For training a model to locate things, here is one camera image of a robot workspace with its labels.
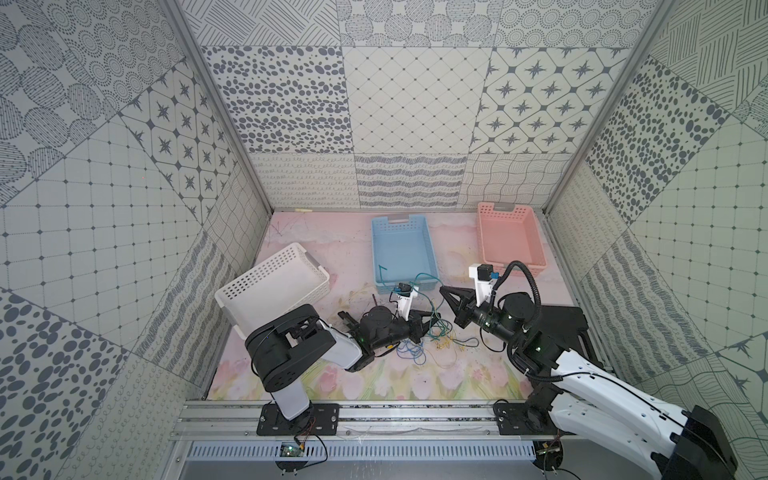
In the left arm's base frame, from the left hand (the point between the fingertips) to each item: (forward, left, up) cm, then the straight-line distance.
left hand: (449, 327), depth 75 cm
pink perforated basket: (+45, -30, -15) cm, 56 cm away
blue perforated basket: (+34, +12, -13) cm, 38 cm away
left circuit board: (-25, +39, -16) cm, 49 cm away
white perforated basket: (+22, +51, -13) cm, 57 cm away
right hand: (+6, +2, +7) cm, 10 cm away
